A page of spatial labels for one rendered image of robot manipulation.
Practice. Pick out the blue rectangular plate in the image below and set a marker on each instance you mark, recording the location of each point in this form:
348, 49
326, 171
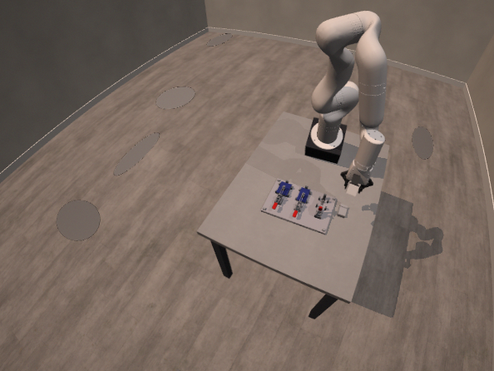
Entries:
303, 190

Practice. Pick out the blue flat plate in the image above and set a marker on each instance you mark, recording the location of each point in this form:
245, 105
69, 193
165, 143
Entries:
287, 188

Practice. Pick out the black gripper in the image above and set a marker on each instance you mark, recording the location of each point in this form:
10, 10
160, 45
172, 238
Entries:
364, 176

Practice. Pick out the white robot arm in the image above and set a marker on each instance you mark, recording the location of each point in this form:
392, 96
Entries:
332, 36

